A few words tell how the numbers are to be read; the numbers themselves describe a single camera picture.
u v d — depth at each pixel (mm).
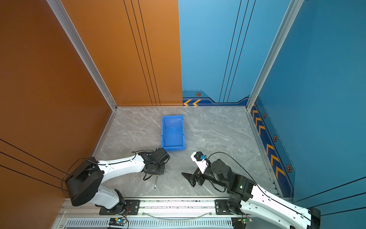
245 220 697
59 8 698
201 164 579
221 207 725
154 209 740
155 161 663
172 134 1042
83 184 443
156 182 828
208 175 587
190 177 585
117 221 709
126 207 725
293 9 701
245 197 488
